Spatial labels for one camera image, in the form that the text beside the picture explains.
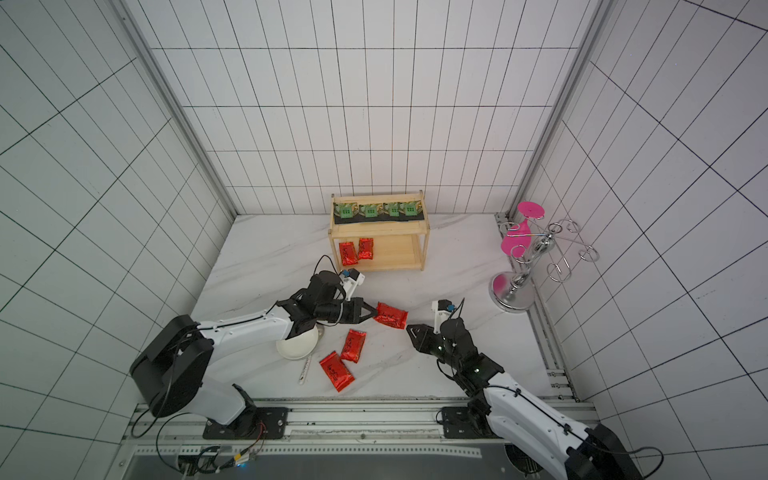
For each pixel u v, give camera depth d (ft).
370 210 3.03
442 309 2.47
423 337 2.35
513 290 3.11
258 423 2.32
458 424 2.38
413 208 3.04
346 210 3.03
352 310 2.38
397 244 3.64
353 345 2.74
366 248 3.40
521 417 1.65
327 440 2.34
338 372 2.63
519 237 2.85
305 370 2.66
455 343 2.01
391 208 3.08
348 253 3.40
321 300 2.19
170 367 1.43
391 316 2.61
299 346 2.66
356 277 2.59
